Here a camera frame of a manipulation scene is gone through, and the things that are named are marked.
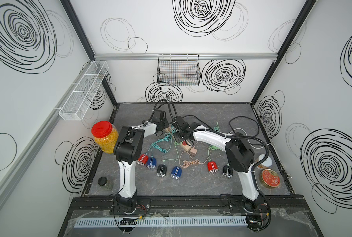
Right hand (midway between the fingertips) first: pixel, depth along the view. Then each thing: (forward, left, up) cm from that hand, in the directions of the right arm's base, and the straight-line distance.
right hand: (179, 135), depth 94 cm
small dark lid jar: (-29, +40, -2) cm, 50 cm away
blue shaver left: (-18, +16, -2) cm, 24 cm away
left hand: (+12, +10, -4) cm, 16 cm away
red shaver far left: (-16, +21, -3) cm, 27 cm away
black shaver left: (-22, +9, -3) cm, 24 cm away
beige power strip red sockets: (-5, -4, -4) cm, 8 cm away
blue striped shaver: (-23, +1, -3) cm, 23 cm away
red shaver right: (-19, -20, -4) cm, 28 cm away
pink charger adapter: (-9, -9, -5) cm, 14 cm away
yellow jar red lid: (-9, +40, +12) cm, 43 cm away
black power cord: (+16, -38, -7) cm, 42 cm away
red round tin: (-24, -51, -3) cm, 56 cm away
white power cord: (+11, -41, -7) cm, 43 cm away
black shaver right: (-21, -28, -4) cm, 35 cm away
